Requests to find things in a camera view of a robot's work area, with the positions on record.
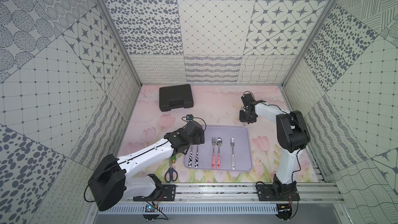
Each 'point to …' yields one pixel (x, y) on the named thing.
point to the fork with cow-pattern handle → (190, 161)
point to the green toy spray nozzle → (173, 158)
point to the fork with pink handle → (213, 140)
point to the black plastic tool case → (175, 97)
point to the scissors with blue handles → (171, 174)
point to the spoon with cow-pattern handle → (196, 162)
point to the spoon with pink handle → (218, 142)
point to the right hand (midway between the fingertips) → (245, 121)
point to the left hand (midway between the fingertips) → (198, 131)
